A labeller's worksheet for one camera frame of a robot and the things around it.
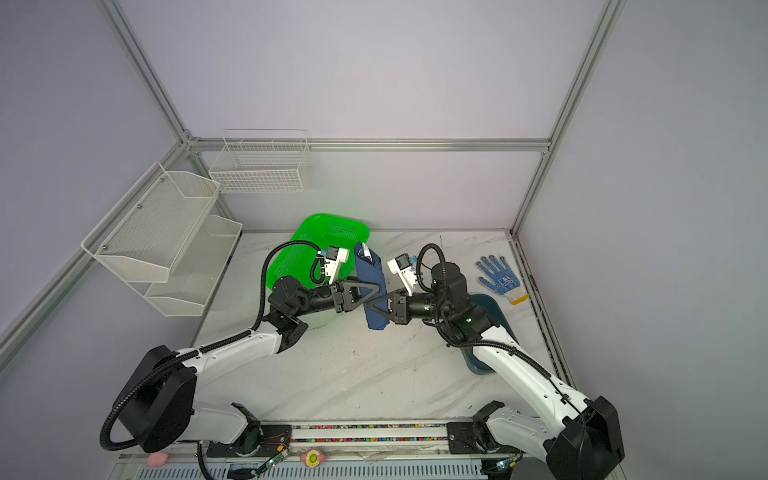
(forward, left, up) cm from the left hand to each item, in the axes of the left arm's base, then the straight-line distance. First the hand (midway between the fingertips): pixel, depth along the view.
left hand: (379, 288), depth 66 cm
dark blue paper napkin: (+2, +2, +2) cm, 4 cm away
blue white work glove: (+24, -44, -30) cm, 58 cm away
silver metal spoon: (+7, +3, +4) cm, 9 cm away
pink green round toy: (-29, +15, -26) cm, 42 cm away
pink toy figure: (-29, +53, -30) cm, 67 cm away
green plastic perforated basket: (+5, +19, +4) cm, 20 cm away
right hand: (-3, +2, -2) cm, 5 cm away
